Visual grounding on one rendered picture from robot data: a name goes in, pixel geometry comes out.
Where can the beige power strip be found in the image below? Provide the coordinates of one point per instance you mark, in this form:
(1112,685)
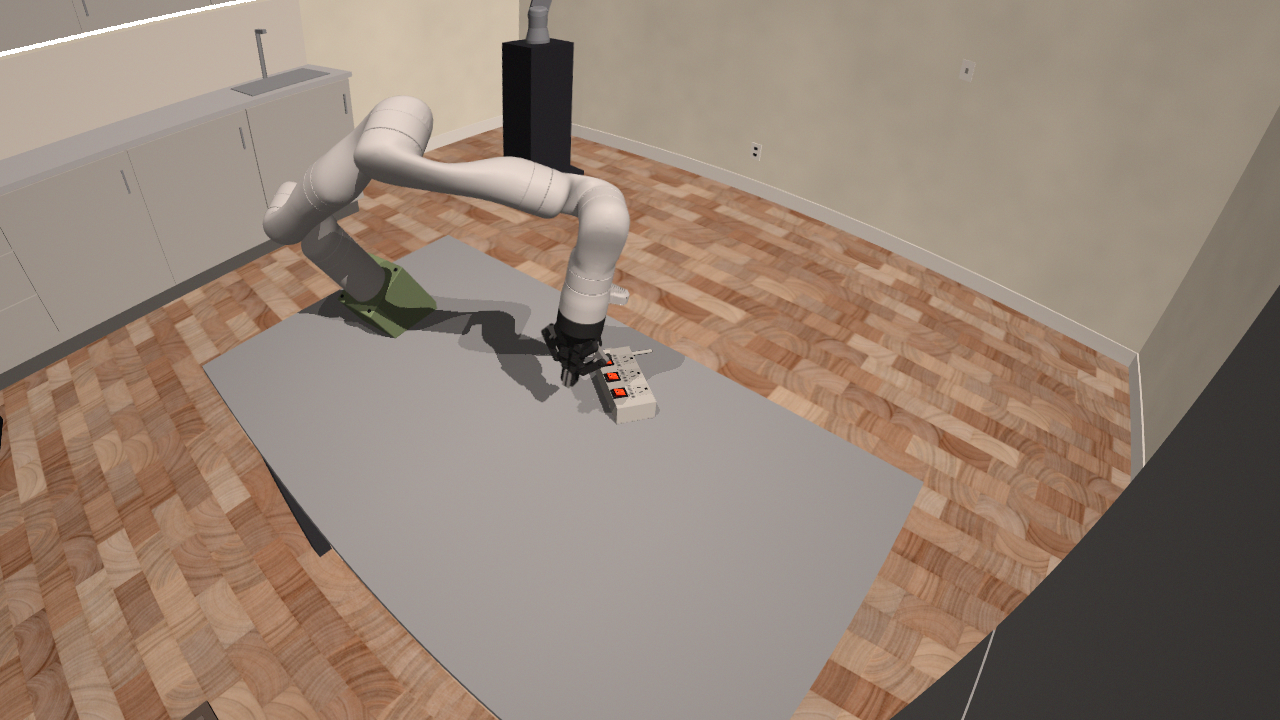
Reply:
(625,388)

